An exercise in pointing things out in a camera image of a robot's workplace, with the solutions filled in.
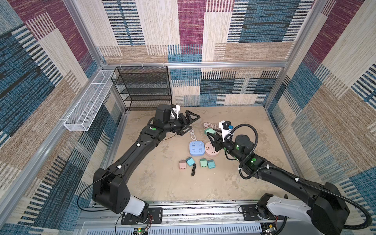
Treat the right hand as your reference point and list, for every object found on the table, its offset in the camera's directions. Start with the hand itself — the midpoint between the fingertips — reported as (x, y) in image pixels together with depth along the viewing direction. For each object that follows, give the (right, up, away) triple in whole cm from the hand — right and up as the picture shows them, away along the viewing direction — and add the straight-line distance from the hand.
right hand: (210, 133), depth 75 cm
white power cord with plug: (-9, +1, +4) cm, 10 cm away
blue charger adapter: (-10, -18, +14) cm, 25 cm away
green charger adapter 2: (0, +2, 0) cm, 2 cm away
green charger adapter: (-2, -18, +14) cm, 23 cm away
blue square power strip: (-6, -11, +19) cm, 22 cm away
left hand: (-6, +7, -2) cm, 10 cm away
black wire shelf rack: (-44, +32, +33) cm, 64 cm away
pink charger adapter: (-15, -20, +13) cm, 28 cm away
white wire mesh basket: (-62, +7, -5) cm, 63 cm away
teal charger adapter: (+2, -19, +14) cm, 24 cm away
